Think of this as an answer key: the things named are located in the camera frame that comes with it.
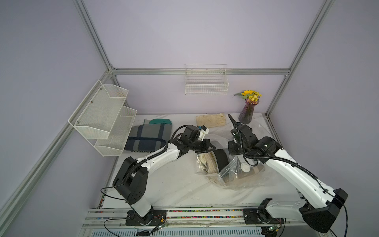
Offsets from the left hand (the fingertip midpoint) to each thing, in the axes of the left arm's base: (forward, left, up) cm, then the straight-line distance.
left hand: (214, 149), depth 79 cm
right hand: (-2, -9, +4) cm, 10 cm away
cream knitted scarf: (-3, +3, -12) cm, 13 cm away
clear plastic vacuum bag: (-13, -6, +1) cm, 15 cm away
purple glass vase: (+35, -28, -7) cm, 46 cm away
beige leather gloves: (+37, -1, -17) cm, 40 cm away
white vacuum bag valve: (-8, -17, -6) cm, 19 cm away
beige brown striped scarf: (-7, -24, -11) cm, 28 cm away
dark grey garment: (+18, +43, -14) cm, 49 cm away
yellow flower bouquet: (+37, -28, +6) cm, 47 cm away
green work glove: (+36, +38, -16) cm, 55 cm away
